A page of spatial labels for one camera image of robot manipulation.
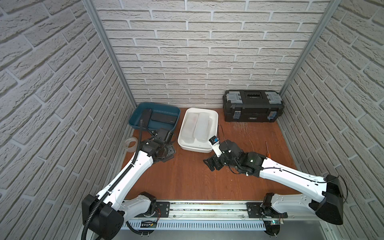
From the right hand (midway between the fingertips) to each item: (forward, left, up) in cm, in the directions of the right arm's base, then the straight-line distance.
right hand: (211, 155), depth 75 cm
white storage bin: (+14, +7, -15) cm, 21 cm away
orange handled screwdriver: (+6, -38, -16) cm, 41 cm away
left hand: (+6, +22, -1) cm, 23 cm away
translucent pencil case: (+25, +12, -9) cm, 29 cm away
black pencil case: (+41, +31, -14) cm, 53 cm away
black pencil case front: (+42, +45, -15) cm, 64 cm away
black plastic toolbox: (+36, -32, -1) cm, 48 cm away
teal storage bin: (+42, +51, -12) cm, 67 cm away
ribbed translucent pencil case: (+25, +2, -8) cm, 26 cm away
